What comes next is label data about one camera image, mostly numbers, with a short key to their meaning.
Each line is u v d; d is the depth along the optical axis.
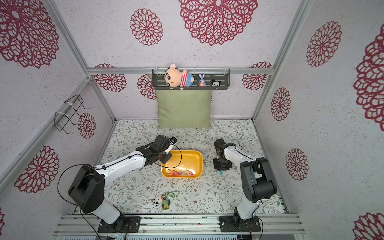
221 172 0.92
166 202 0.80
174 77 0.84
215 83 0.92
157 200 0.80
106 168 0.49
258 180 0.47
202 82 0.90
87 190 0.44
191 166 0.93
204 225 0.76
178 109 0.99
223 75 0.94
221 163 0.78
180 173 0.90
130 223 0.75
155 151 0.67
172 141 0.79
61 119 0.73
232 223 0.73
